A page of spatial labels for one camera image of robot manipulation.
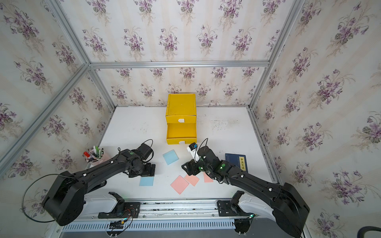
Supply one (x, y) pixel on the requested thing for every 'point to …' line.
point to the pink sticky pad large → (179, 184)
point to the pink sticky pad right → (207, 179)
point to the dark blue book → (238, 160)
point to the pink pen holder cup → (96, 155)
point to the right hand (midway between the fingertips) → (188, 164)
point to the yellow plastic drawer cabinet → (181, 116)
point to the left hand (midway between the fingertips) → (149, 175)
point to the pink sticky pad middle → (192, 179)
